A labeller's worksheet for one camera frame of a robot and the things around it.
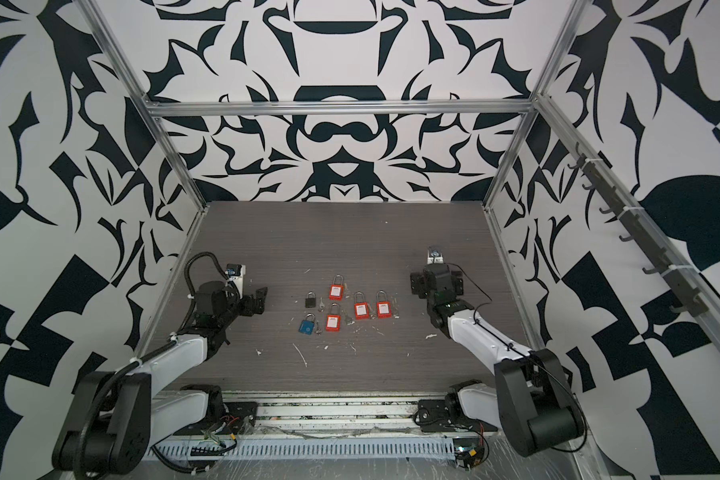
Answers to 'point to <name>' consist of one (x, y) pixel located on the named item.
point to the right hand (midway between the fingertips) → (436, 269)
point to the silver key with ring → (321, 305)
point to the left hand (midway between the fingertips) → (249, 282)
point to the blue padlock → (307, 326)
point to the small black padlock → (310, 300)
